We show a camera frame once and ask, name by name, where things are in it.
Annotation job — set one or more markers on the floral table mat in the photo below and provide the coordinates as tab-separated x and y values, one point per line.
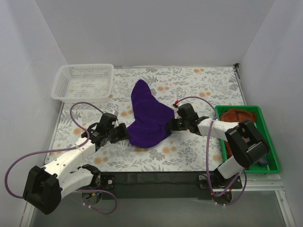
203	88

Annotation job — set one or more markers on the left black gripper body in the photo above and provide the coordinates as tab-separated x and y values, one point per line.
117	134

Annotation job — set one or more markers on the purple towel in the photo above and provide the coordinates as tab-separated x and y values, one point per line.
150	118

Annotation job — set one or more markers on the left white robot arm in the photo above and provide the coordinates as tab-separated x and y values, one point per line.
46	186

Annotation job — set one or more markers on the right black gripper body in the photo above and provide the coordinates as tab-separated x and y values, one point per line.
176	124

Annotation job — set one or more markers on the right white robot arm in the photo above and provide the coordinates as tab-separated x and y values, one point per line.
247	144

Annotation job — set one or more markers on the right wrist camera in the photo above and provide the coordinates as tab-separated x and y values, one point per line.
176	104

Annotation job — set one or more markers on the green plastic bin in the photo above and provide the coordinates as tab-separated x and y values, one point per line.
273	166

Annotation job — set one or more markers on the white plastic basket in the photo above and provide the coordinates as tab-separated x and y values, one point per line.
91	83

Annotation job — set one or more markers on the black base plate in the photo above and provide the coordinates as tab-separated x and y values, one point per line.
156	185

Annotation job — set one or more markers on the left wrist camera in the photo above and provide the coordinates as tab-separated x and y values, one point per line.
116	124

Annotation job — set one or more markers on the grey blue towel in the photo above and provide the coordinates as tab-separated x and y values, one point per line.
262	162

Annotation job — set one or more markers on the brown towel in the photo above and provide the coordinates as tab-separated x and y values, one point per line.
238	115

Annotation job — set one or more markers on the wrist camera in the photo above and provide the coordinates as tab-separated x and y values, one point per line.
176	104
116	124

